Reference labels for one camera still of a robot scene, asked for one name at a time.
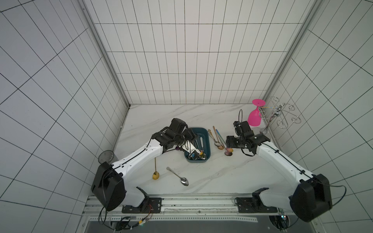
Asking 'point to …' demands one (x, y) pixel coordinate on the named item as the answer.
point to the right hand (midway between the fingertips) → (226, 140)
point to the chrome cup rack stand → (279, 111)
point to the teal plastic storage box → (203, 143)
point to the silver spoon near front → (184, 181)
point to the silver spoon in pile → (216, 143)
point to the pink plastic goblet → (254, 116)
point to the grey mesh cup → (107, 156)
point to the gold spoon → (156, 174)
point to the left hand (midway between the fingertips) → (190, 137)
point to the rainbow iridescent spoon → (228, 151)
